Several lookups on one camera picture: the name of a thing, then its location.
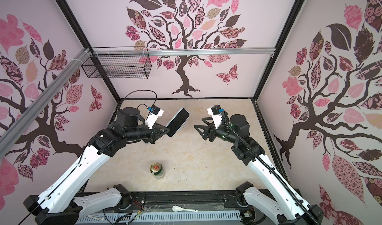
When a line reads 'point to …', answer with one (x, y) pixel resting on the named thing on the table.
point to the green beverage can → (157, 170)
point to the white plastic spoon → (176, 208)
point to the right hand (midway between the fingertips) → (199, 121)
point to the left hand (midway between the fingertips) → (166, 132)
